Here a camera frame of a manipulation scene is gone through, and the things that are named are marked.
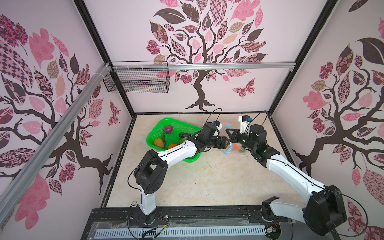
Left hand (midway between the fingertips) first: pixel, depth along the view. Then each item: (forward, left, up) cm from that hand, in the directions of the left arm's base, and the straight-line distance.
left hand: (225, 143), depth 84 cm
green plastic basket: (+17, +39, -14) cm, 45 cm away
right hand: (+3, 0, +10) cm, 11 cm away
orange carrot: (-4, -5, +2) cm, 7 cm away
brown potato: (+7, +41, -11) cm, 43 cm away
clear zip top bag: (-6, -2, +6) cm, 8 cm away
